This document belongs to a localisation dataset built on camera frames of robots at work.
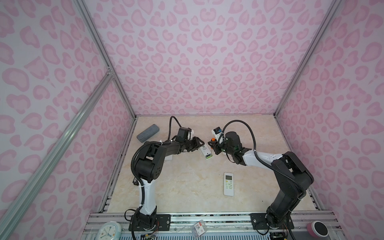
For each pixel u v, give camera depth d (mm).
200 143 937
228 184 839
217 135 801
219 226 721
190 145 878
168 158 948
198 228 693
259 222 730
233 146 722
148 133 1070
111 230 695
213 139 866
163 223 739
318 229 666
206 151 977
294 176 475
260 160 531
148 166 541
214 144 814
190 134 844
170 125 856
